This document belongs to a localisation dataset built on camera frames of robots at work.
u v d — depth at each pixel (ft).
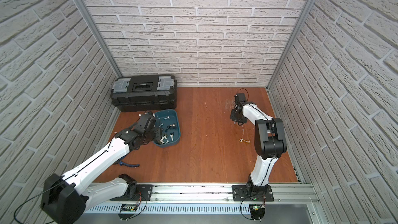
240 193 2.39
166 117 3.22
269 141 1.65
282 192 2.49
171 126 3.14
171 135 3.02
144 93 3.04
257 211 2.32
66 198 1.23
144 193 2.41
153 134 2.35
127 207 2.38
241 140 3.00
